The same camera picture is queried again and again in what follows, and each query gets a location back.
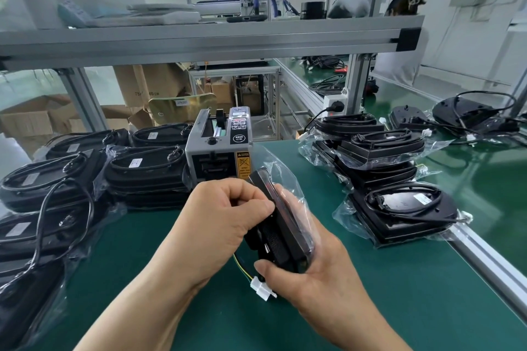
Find white handset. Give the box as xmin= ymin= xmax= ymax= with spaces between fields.
xmin=58 ymin=0 xmax=94 ymax=29

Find black phone on shelf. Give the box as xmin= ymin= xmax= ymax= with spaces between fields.
xmin=226 ymin=14 xmax=268 ymax=24

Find grey metal shelf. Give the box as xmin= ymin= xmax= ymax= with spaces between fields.
xmin=0 ymin=16 xmax=426 ymax=70

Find person's left hand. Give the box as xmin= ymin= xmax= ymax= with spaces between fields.
xmin=156 ymin=178 xmax=277 ymax=292

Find person's right hand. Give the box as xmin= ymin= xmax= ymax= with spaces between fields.
xmin=254 ymin=184 xmax=388 ymax=339

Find white power socket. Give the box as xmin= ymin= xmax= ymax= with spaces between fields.
xmin=323 ymin=97 xmax=346 ymax=115

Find black cup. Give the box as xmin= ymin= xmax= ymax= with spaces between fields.
xmin=300 ymin=1 xmax=326 ymax=20

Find group of bagged black lamps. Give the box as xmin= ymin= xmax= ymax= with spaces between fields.
xmin=298 ymin=112 xmax=474 ymax=247

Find white flat scale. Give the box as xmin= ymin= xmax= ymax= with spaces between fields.
xmin=92 ymin=3 xmax=203 ymax=27

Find grey barcode scanner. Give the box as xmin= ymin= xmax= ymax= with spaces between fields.
xmin=328 ymin=0 xmax=371 ymax=19

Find aluminium table edge rail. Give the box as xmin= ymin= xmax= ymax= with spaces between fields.
xmin=448 ymin=223 xmax=527 ymax=323

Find grey tape dispenser machine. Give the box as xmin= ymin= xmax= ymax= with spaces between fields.
xmin=184 ymin=106 xmax=254 ymax=187

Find bundle of black cables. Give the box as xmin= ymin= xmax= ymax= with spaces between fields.
xmin=310 ymin=73 xmax=347 ymax=94

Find unbagged black lamps with cables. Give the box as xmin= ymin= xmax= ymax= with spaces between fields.
xmin=387 ymin=92 xmax=527 ymax=139

